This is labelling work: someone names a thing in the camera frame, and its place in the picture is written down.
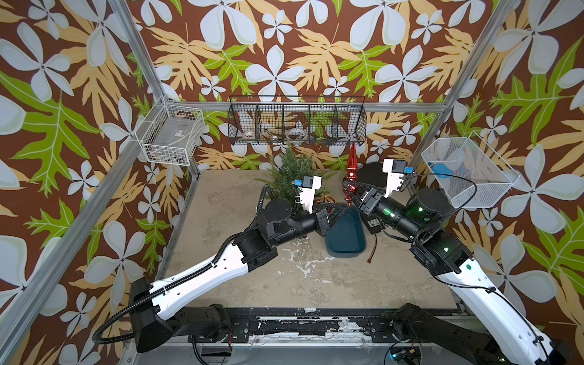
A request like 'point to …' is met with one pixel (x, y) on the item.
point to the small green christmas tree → (299, 169)
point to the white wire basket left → (171, 134)
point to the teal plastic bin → (346, 237)
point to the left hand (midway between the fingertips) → (348, 206)
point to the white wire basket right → (471, 174)
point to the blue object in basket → (439, 169)
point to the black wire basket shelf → (293, 120)
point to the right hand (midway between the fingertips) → (344, 184)
